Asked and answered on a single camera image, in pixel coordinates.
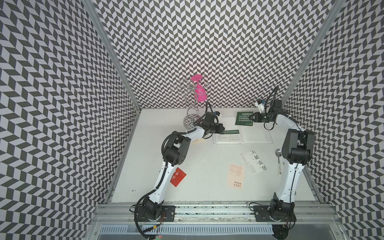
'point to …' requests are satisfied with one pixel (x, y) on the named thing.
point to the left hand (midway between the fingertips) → (225, 128)
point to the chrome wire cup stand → (190, 93)
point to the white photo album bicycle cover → (258, 133)
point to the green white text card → (230, 132)
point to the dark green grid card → (242, 118)
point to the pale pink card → (236, 176)
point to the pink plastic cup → (200, 94)
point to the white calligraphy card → (253, 163)
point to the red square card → (178, 177)
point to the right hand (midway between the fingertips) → (250, 118)
